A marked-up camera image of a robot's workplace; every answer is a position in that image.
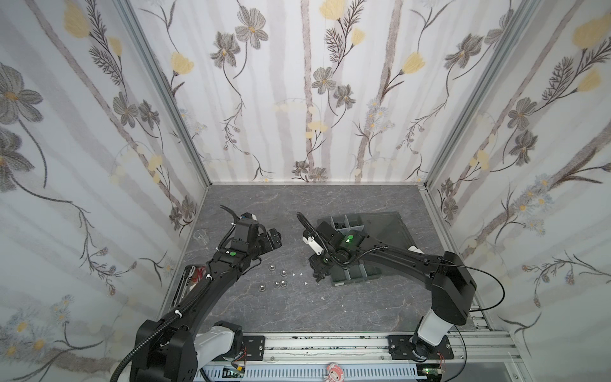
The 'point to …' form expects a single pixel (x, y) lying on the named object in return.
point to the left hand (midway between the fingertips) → (274, 236)
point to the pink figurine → (335, 373)
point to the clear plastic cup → (201, 235)
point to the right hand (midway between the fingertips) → (317, 259)
